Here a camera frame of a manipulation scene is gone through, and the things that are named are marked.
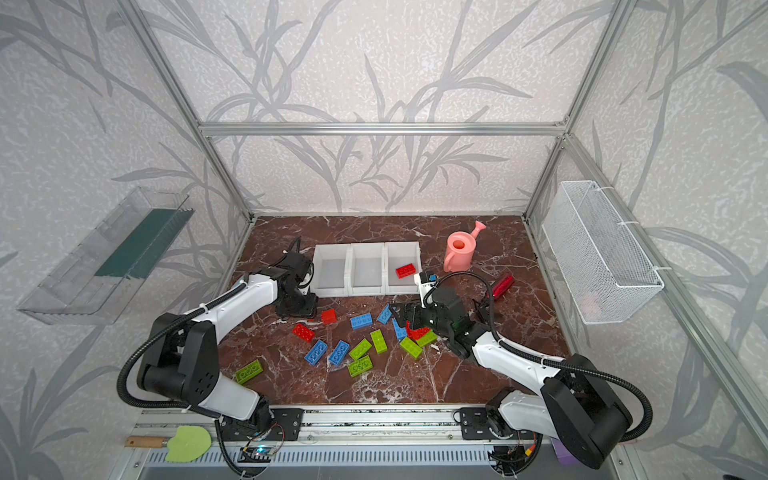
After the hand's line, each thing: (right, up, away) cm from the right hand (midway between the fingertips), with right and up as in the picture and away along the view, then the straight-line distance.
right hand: (401, 296), depth 83 cm
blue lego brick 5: (-18, -17, +1) cm, 24 cm away
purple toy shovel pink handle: (+39, -35, -13) cm, 54 cm away
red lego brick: (+1, +5, +19) cm, 20 cm away
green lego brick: (-12, -16, +4) cm, 21 cm away
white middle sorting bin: (-12, +6, +19) cm, 23 cm away
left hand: (-27, -3, +7) cm, 28 cm away
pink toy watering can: (+19, +13, +13) cm, 27 cm away
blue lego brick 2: (-5, -8, +10) cm, 14 cm away
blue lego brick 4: (-25, -17, +1) cm, 30 cm away
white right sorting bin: (-1, +10, +22) cm, 24 cm away
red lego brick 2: (-29, -12, +6) cm, 32 cm away
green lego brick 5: (+8, -14, +5) cm, 16 cm away
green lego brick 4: (+3, -15, +2) cm, 16 cm away
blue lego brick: (-13, -9, +7) cm, 17 cm away
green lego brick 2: (-6, -14, +4) cm, 16 cm away
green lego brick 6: (-42, -21, -2) cm, 47 cm away
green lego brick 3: (-11, -20, 0) cm, 23 cm away
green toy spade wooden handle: (-51, -33, -12) cm, 62 cm away
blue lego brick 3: (0, -12, +5) cm, 13 cm away
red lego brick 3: (+4, -12, +3) cm, 13 cm away
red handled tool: (+33, +1, +14) cm, 36 cm away
